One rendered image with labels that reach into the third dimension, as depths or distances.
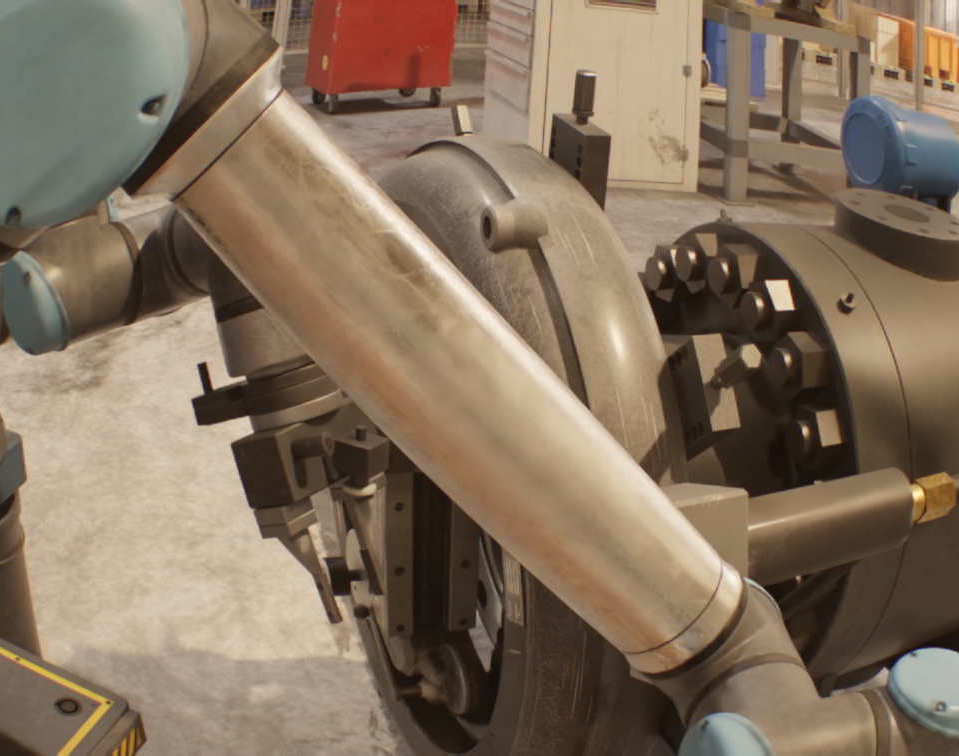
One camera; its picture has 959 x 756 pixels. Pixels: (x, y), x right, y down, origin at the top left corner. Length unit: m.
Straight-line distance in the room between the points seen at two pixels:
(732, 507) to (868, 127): 0.91
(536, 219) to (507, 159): 0.12
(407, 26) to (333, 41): 0.41
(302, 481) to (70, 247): 0.27
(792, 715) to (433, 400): 0.28
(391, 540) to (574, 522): 0.67
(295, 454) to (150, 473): 1.85
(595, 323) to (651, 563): 0.34
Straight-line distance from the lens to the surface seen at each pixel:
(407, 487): 1.34
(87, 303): 0.96
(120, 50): 0.47
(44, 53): 0.47
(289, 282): 0.65
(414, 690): 1.48
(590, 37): 5.08
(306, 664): 2.14
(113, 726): 1.46
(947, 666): 0.79
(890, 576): 1.33
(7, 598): 1.89
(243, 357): 0.93
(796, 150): 5.37
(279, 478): 0.91
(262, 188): 0.63
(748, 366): 0.97
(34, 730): 1.45
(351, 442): 0.94
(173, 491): 2.68
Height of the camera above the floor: 1.24
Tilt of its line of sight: 22 degrees down
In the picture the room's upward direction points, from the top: 4 degrees clockwise
